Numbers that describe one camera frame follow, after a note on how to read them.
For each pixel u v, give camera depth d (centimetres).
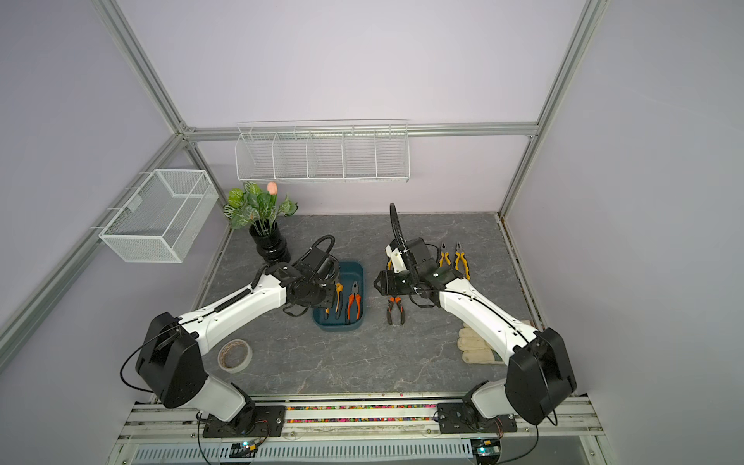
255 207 89
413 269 62
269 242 96
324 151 99
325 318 83
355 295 96
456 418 74
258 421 73
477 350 85
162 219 81
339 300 83
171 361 42
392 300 94
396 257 75
